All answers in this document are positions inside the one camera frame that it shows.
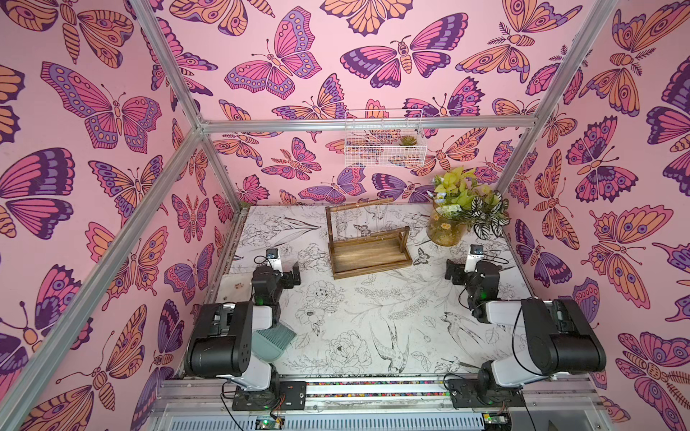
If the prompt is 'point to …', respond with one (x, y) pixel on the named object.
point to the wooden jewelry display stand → (378, 251)
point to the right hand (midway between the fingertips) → (465, 260)
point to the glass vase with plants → (460, 203)
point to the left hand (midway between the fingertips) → (286, 260)
